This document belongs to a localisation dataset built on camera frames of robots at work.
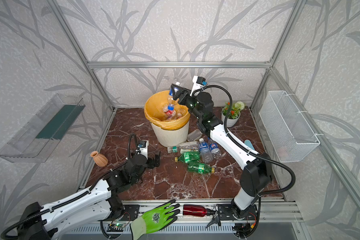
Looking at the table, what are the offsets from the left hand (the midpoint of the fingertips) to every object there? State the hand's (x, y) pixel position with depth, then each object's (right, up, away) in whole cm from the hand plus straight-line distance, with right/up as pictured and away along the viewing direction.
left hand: (155, 147), depth 79 cm
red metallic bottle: (+22, -29, -8) cm, 37 cm away
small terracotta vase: (-33, -8, +5) cm, 34 cm away
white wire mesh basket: (+61, +7, -18) cm, 64 cm away
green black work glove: (+2, -34, -9) cm, 35 cm away
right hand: (+13, +32, -11) cm, 36 cm away
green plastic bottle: (+25, -13, +4) cm, 28 cm away
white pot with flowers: (+48, +18, +20) cm, 55 cm away
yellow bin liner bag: (-5, +20, +15) cm, 25 cm away
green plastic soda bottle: (+18, -8, +11) cm, 23 cm away
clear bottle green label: (+15, -4, +19) cm, 24 cm away
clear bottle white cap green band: (+21, +4, +23) cm, 32 cm away
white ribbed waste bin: (+8, +4, +8) cm, 11 cm away
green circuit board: (-18, -38, -7) cm, 42 cm away
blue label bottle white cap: (+28, -7, +10) cm, 31 cm away
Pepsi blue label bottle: (+34, -3, +13) cm, 36 cm away
